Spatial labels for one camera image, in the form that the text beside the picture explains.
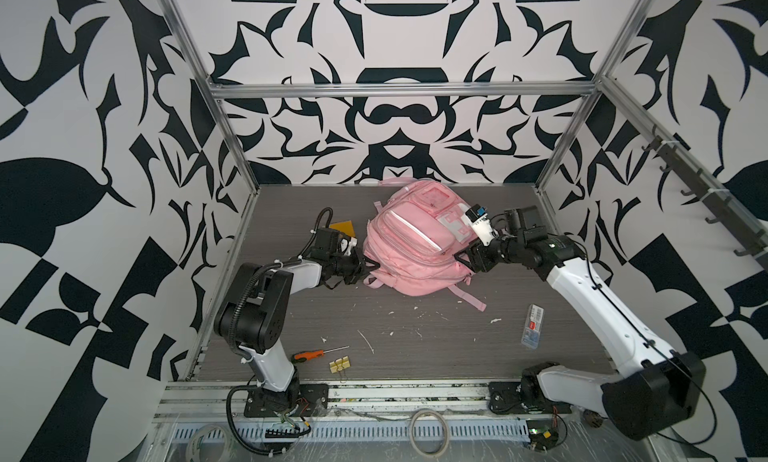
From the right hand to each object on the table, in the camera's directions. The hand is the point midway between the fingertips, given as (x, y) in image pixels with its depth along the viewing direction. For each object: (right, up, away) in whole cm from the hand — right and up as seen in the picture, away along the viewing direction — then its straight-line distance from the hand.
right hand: (468, 245), depth 78 cm
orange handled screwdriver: (-43, -29, +2) cm, 52 cm away
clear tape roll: (-8, -43, -10) cm, 45 cm away
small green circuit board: (+16, -44, -6) cm, 47 cm away
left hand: (-22, -5, +12) cm, 26 cm away
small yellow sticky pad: (-35, +4, +28) cm, 45 cm away
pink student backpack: (-13, +2, +11) cm, 17 cm away
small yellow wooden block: (-33, -31, +1) cm, 45 cm away
